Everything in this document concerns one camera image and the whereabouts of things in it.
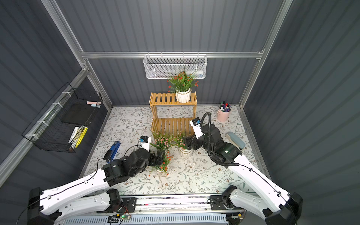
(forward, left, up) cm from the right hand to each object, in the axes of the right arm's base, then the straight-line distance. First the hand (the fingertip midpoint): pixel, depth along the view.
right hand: (193, 133), depth 72 cm
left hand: (-8, +18, -6) cm, 21 cm away
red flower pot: (-13, +17, -18) cm, 28 cm away
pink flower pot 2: (+2, +7, -11) cm, 13 cm away
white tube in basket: (-3, +60, +3) cm, 60 cm away
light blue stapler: (+8, -30, -21) cm, 37 cm away
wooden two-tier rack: (+24, +16, -25) cm, 38 cm away
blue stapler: (-1, +53, -23) cm, 58 cm away
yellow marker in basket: (-4, +56, +2) cm, 56 cm away
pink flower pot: (+2, +18, -10) cm, 21 cm away
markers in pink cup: (+32, -25, -13) cm, 42 cm away
